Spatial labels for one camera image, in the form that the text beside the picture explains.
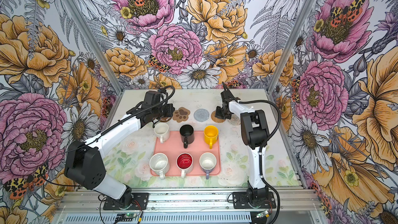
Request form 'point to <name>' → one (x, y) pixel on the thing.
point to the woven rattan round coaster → (216, 119)
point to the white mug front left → (159, 163)
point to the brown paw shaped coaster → (181, 114)
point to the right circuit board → (262, 214)
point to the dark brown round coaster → (165, 118)
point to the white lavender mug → (208, 162)
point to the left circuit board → (125, 216)
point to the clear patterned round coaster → (235, 121)
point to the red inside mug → (184, 162)
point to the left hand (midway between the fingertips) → (173, 113)
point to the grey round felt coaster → (201, 115)
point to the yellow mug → (210, 135)
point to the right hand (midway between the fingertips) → (219, 119)
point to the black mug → (187, 135)
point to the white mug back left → (161, 130)
